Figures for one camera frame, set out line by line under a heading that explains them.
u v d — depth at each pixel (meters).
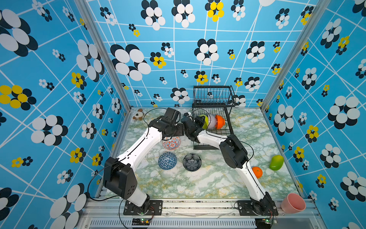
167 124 0.58
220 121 1.02
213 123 0.99
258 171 0.81
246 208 0.72
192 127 0.81
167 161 0.89
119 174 0.42
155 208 0.74
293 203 0.69
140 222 0.72
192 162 0.89
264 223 0.70
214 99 1.23
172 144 0.97
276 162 0.86
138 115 1.12
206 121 0.94
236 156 0.60
